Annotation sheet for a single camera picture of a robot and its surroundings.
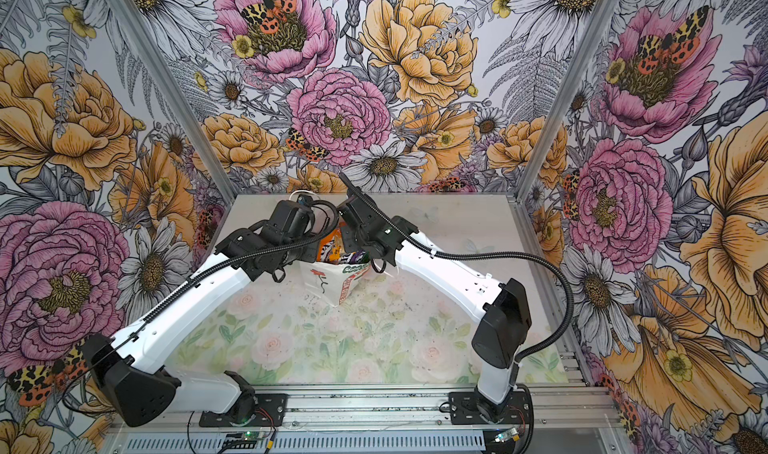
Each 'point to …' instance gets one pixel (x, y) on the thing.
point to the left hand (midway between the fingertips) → (305, 248)
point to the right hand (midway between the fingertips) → (356, 240)
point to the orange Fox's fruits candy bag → (331, 246)
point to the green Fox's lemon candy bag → (357, 257)
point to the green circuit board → (509, 435)
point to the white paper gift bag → (331, 282)
